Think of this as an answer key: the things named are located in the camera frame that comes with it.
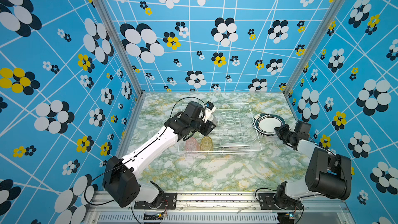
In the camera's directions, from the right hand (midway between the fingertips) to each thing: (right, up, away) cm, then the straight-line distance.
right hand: (276, 127), depth 93 cm
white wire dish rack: (-24, -1, +4) cm, 25 cm away
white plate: (-3, +2, +8) cm, 9 cm away
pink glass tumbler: (-51, -9, -5) cm, 52 cm away
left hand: (-39, +4, -16) cm, 42 cm away
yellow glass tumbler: (-42, -9, -5) cm, 44 cm away
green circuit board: (-68, -39, -21) cm, 81 cm away
